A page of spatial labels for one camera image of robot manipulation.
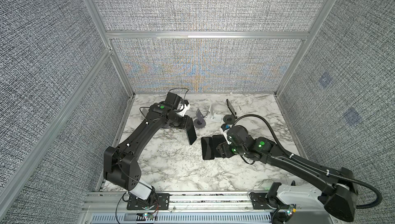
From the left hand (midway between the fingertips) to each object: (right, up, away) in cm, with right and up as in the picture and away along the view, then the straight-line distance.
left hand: (189, 124), depth 81 cm
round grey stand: (+6, -1, +19) cm, 20 cm away
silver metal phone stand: (+17, +2, +22) cm, 28 cm away
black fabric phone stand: (+27, +1, +24) cm, 36 cm away
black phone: (0, -3, +1) cm, 3 cm away
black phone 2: (+10, -15, +9) cm, 20 cm away
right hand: (+17, -10, -3) cm, 20 cm away
